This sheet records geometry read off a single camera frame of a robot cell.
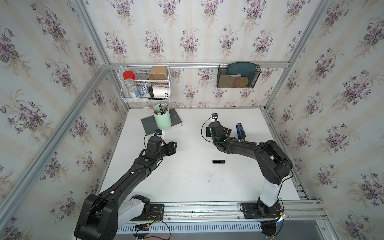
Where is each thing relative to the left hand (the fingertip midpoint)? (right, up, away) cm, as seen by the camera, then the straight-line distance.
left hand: (175, 145), depth 84 cm
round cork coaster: (+42, +40, +13) cm, 59 cm away
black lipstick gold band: (+34, +7, +12) cm, 37 cm away
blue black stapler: (+43, +6, +17) cm, 47 cm away
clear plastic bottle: (-27, +34, +3) cm, 43 cm away
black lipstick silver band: (+32, +8, +12) cm, 35 cm away
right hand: (+23, +12, +10) cm, 28 cm away
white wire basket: (-20, +38, +9) cm, 44 cm away
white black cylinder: (-12, +33, +8) cm, 36 cm away
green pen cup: (-9, +18, +7) cm, 21 cm away
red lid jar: (-30, +43, +7) cm, 53 cm away
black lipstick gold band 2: (+26, -11, +5) cm, 28 cm away
